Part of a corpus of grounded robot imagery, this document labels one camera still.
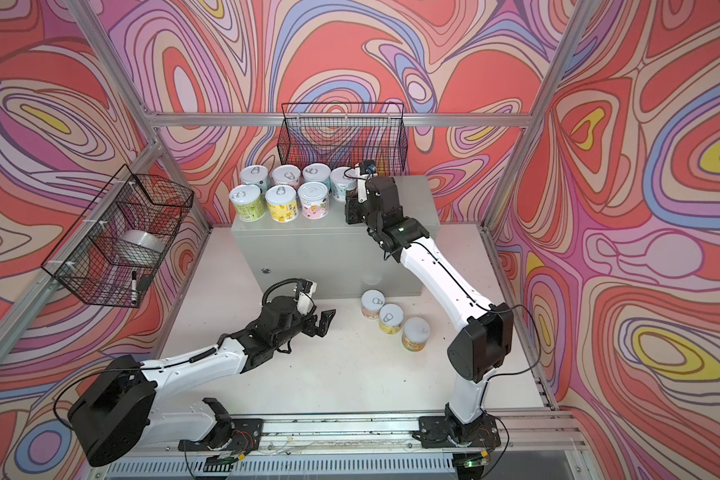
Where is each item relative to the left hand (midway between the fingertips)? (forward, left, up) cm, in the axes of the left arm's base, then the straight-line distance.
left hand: (326, 304), depth 84 cm
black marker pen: (-6, +44, +14) cm, 46 cm away
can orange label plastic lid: (-6, -26, -5) cm, 27 cm away
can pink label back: (+4, -13, -6) cm, 15 cm away
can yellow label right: (-1, -19, -6) cm, 20 cm away
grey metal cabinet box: (+13, -4, +5) cm, 14 cm away
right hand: (+18, -8, +22) cm, 30 cm away
